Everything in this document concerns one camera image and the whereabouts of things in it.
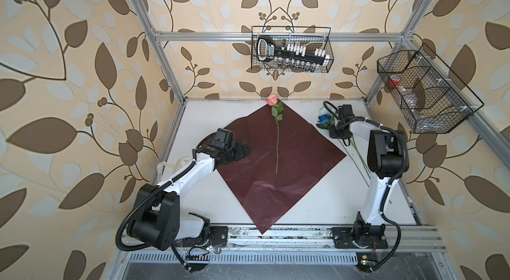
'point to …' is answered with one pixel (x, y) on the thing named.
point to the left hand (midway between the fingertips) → (245, 150)
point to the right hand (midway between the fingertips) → (337, 135)
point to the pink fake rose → (277, 109)
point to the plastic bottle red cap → (393, 82)
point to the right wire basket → (433, 97)
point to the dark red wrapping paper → (289, 158)
